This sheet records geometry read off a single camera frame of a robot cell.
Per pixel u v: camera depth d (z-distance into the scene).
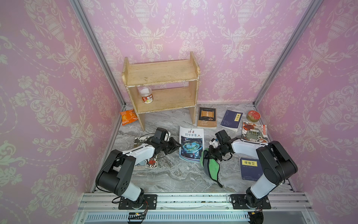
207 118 1.09
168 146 0.79
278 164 0.48
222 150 0.77
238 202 0.73
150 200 0.75
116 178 0.44
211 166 0.81
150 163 0.87
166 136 0.77
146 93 0.88
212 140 0.91
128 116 1.08
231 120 1.09
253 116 1.09
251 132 1.02
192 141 0.98
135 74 0.78
